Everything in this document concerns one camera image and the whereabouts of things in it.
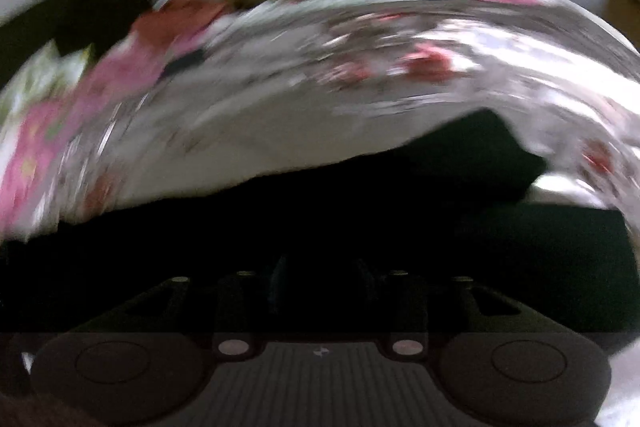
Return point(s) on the green white pillow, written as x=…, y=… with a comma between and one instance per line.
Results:
x=46, y=74

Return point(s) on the black headboard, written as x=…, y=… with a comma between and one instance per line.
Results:
x=71, y=24

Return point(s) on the red-orange garment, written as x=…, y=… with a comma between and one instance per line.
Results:
x=177, y=20

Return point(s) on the floral bed cover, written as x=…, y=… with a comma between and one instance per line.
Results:
x=294, y=85

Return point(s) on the black pants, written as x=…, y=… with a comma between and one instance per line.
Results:
x=419, y=237

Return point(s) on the pink floral blanket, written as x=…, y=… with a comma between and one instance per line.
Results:
x=33, y=142

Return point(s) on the wooden side table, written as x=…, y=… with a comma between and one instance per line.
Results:
x=624, y=15

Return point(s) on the black flat phone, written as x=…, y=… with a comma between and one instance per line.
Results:
x=184, y=62

